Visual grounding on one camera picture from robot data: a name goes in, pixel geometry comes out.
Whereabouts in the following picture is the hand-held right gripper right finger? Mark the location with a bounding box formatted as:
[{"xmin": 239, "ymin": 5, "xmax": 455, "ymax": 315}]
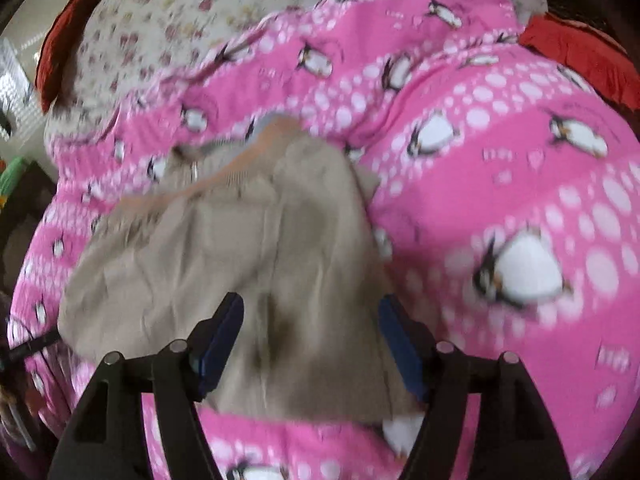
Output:
[{"xmin": 378, "ymin": 294, "xmax": 573, "ymax": 480}]

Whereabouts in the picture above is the green plastic basket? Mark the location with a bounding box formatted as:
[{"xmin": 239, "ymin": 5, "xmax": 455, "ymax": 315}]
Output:
[{"xmin": 0, "ymin": 156, "xmax": 31, "ymax": 196}]

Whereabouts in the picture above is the window grille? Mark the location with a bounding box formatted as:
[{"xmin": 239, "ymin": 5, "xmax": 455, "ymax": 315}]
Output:
[{"xmin": 0, "ymin": 35, "xmax": 43, "ymax": 141}]

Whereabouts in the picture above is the red ruffled cloth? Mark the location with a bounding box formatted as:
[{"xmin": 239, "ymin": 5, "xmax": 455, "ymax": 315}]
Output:
[{"xmin": 517, "ymin": 12, "xmax": 640, "ymax": 116}]

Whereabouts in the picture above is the beige zip jacket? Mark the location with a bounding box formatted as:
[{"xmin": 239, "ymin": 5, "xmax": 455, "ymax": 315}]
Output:
[{"xmin": 57, "ymin": 115, "xmax": 426, "ymax": 426}]

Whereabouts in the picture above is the dark wooden table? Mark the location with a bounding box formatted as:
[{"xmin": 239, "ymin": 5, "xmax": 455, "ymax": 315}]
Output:
[{"xmin": 0, "ymin": 160, "xmax": 61, "ymax": 291}]

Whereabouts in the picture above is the pink penguin print blanket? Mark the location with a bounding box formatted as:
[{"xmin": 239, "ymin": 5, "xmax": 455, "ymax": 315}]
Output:
[{"xmin": 7, "ymin": 0, "xmax": 640, "ymax": 480}]

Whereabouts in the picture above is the floral pillow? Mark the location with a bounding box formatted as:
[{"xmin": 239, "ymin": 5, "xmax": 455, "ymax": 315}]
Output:
[{"xmin": 45, "ymin": 0, "xmax": 351, "ymax": 151}]

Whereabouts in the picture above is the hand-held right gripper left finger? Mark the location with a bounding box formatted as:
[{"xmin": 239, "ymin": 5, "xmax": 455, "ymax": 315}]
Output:
[{"xmin": 47, "ymin": 292, "xmax": 246, "ymax": 480}]

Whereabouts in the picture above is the dark red cloth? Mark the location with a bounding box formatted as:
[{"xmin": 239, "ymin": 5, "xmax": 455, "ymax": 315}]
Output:
[{"xmin": 35, "ymin": 0, "xmax": 108, "ymax": 113}]

